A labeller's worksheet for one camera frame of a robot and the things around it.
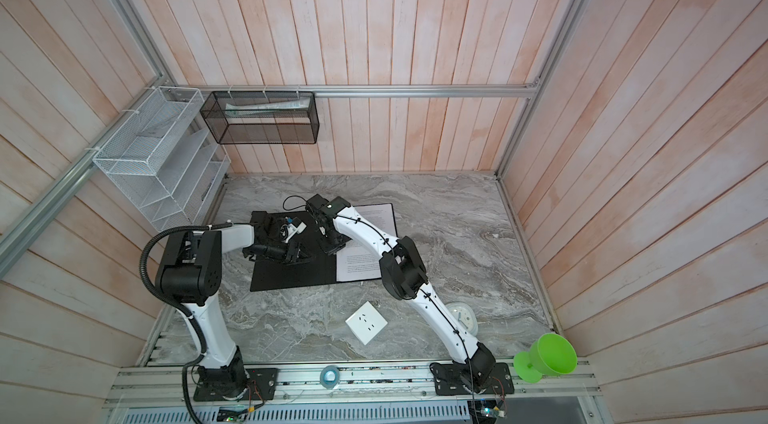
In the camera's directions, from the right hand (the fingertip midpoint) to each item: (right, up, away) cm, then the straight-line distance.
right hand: (333, 249), depth 99 cm
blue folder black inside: (-3, -5, -7) cm, 9 cm away
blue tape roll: (+3, -29, -24) cm, 37 cm away
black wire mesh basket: (-26, +46, +6) cm, 54 cm away
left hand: (-7, -3, -5) cm, 9 cm away
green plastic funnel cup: (+53, -18, -33) cm, 65 cm away
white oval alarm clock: (+40, -16, -17) cm, 46 cm away
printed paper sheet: (+7, -3, -3) cm, 9 cm away
